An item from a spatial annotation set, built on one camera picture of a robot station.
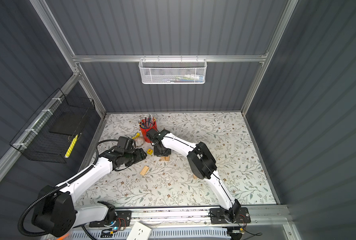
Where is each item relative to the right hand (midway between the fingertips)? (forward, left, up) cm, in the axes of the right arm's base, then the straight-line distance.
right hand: (161, 155), depth 94 cm
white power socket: (-40, +6, +3) cm, 41 cm away
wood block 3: (-10, +10, 0) cm, 14 cm away
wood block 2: (-2, -1, 0) cm, 2 cm away
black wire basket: (-3, +51, +28) cm, 58 cm away
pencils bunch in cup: (+18, +10, +12) cm, 24 cm away
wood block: (-1, -3, -1) cm, 4 cm away
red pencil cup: (+16, +12, +6) cm, 21 cm away
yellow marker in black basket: (-8, +38, +27) cm, 47 cm away
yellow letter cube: (+3, +8, 0) cm, 8 cm away
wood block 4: (-13, -20, -2) cm, 24 cm away
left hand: (-4, +10, +8) cm, 13 cm away
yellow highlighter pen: (+16, +19, 0) cm, 25 cm away
